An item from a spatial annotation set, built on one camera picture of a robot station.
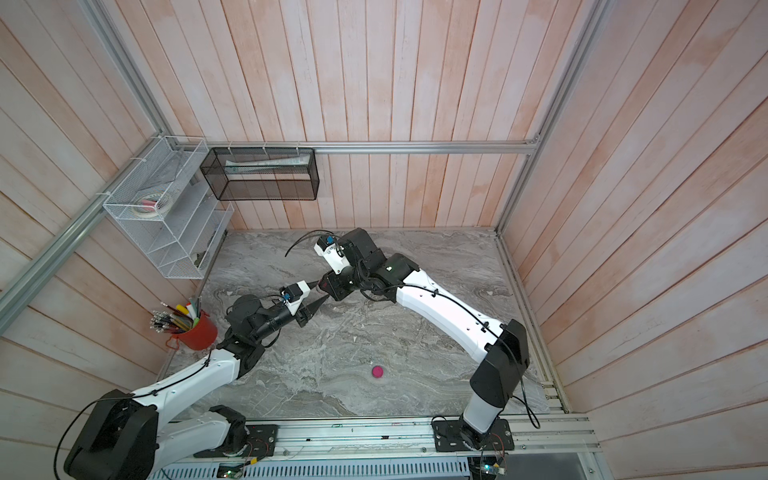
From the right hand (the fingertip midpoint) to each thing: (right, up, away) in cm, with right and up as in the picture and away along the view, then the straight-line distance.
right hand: (323, 282), depth 74 cm
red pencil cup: (-38, -17, +11) cm, 43 cm away
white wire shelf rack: (-42, +15, +6) cm, 45 cm away
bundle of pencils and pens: (-40, -10, +5) cm, 42 cm away
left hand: (-1, -2, +3) cm, 4 cm away
